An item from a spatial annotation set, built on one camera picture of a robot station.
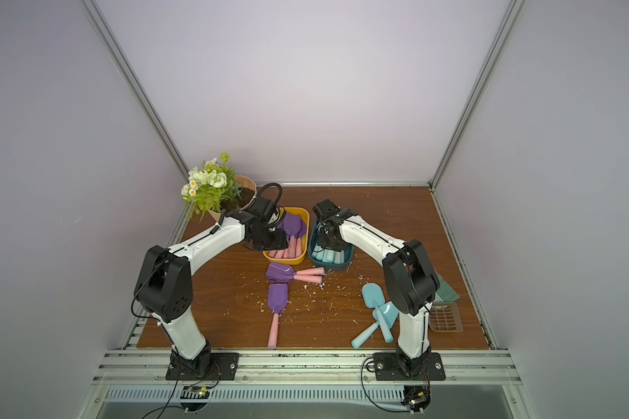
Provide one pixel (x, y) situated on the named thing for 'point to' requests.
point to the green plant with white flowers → (211, 187)
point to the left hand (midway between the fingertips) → (287, 244)
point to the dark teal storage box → (313, 240)
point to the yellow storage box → (301, 238)
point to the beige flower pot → (241, 200)
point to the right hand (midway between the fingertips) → (329, 234)
